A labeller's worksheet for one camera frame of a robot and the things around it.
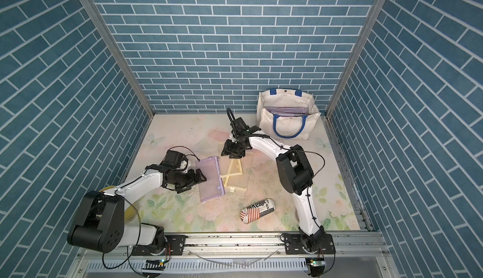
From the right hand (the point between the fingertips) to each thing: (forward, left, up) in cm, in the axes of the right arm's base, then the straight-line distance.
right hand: (225, 154), depth 91 cm
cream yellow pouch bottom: (-10, -8, -9) cm, 15 cm away
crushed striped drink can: (-24, -17, -6) cm, 30 cm away
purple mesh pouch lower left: (+24, -30, +9) cm, 39 cm away
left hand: (-13, +9, -5) cm, 17 cm away
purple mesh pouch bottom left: (-14, +4, -8) cm, 16 cm away
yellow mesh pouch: (-3, -5, -9) cm, 11 cm away
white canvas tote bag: (+15, -26, +5) cm, 31 cm away
